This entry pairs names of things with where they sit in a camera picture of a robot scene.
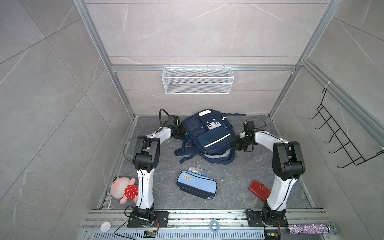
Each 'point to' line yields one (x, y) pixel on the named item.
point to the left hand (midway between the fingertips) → (188, 127)
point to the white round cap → (105, 226)
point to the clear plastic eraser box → (199, 171)
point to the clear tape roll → (217, 224)
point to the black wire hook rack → (348, 146)
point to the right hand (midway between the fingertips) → (230, 144)
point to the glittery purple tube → (308, 229)
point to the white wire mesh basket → (198, 80)
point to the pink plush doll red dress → (124, 188)
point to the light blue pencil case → (203, 186)
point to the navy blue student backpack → (208, 136)
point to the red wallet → (259, 190)
